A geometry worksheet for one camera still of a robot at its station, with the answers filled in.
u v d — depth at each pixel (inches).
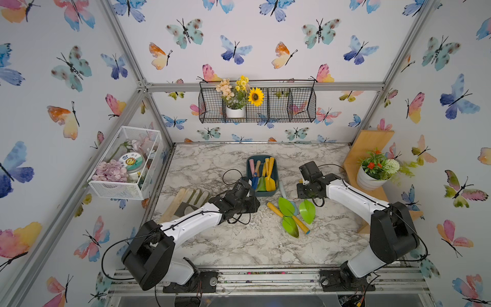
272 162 40.9
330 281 29.0
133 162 25.8
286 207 36.8
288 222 34.4
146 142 31.0
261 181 38.8
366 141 35.5
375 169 32.0
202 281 28.7
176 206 36.7
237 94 33.8
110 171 23.5
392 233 17.5
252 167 41.1
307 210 33.9
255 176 39.9
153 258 16.4
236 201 25.4
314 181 26.0
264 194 38.5
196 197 37.6
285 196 37.8
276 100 37.8
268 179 39.8
